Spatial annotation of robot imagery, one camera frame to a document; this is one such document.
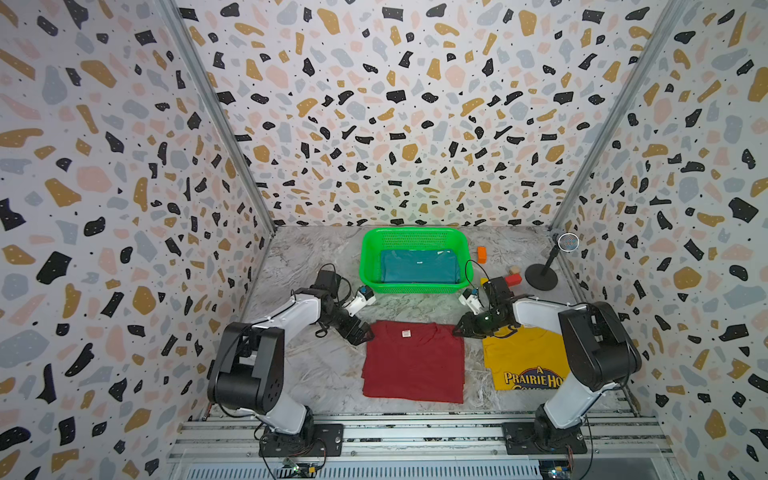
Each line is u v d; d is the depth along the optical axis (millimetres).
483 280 827
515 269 1073
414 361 862
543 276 1063
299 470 702
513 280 1063
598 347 485
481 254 1127
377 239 1094
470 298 900
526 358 880
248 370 444
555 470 710
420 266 1069
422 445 734
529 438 727
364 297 816
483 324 820
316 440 729
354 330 792
